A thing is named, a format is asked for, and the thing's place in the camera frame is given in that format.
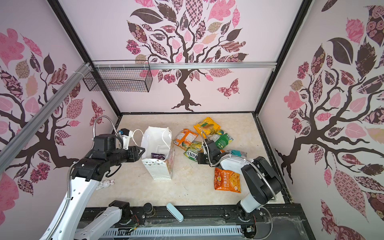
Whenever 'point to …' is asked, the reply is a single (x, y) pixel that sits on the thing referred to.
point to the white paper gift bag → (158, 140)
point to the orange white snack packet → (184, 138)
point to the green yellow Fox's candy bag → (193, 149)
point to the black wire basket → (121, 79)
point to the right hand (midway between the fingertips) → (199, 156)
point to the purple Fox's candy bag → (157, 156)
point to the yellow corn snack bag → (208, 126)
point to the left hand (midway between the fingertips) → (142, 152)
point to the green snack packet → (221, 141)
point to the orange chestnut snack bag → (227, 180)
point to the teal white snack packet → (239, 153)
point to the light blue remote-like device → (175, 212)
